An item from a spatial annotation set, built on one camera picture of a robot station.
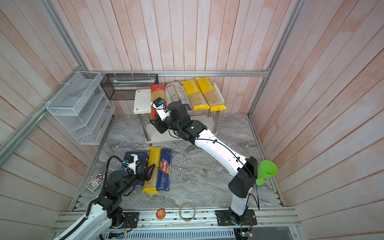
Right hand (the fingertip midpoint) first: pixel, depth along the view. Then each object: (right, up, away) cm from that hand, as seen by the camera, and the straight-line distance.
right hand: (153, 118), depth 70 cm
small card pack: (-37, -36, +14) cm, 53 cm away
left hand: (-4, -25, +9) cm, 27 cm away
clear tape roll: (+16, -49, +7) cm, 52 cm away
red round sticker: (+3, -49, +6) cm, 49 cm away
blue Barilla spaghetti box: (+3, -31, +16) cm, 35 cm away
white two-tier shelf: (-8, +7, +8) cm, 13 cm away
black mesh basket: (-30, +25, +33) cm, 52 cm away
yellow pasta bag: (+27, +21, +17) cm, 38 cm away
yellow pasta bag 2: (-4, -37, +11) cm, 39 cm away
